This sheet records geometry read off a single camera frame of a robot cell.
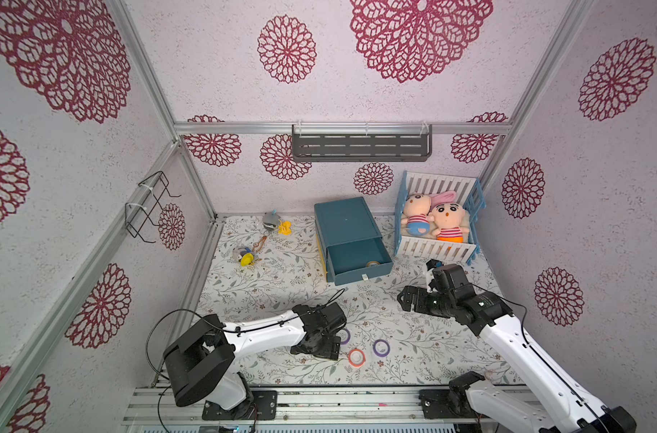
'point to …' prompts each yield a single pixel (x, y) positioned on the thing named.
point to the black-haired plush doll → (448, 216)
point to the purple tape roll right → (374, 348)
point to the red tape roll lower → (356, 358)
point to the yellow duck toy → (285, 228)
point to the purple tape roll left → (348, 336)
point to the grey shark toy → (271, 221)
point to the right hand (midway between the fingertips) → (415, 303)
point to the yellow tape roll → (372, 262)
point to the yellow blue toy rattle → (247, 258)
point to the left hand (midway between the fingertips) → (320, 352)
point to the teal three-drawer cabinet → (349, 242)
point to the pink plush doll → (417, 207)
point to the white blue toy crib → (470, 196)
